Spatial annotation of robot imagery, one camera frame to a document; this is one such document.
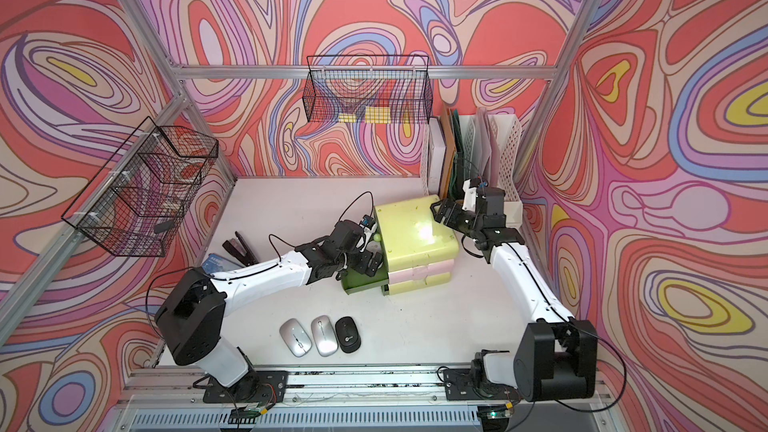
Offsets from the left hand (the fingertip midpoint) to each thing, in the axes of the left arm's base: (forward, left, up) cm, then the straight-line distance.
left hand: (374, 253), depth 86 cm
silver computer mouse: (-21, +21, -9) cm, 31 cm away
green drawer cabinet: (-6, -12, +12) cm, 18 cm away
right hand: (+6, -19, +9) cm, 22 cm away
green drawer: (-6, +6, -5) cm, 10 cm away
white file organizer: (+23, -34, +20) cm, 45 cm away
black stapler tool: (+7, +46, -10) cm, 47 cm away
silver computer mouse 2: (-20, +13, -9) cm, 26 cm away
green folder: (+21, -25, +12) cm, 35 cm away
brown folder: (+27, -24, +12) cm, 38 cm away
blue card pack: (+1, +51, -9) cm, 52 cm away
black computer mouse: (-20, +7, -9) cm, 23 cm away
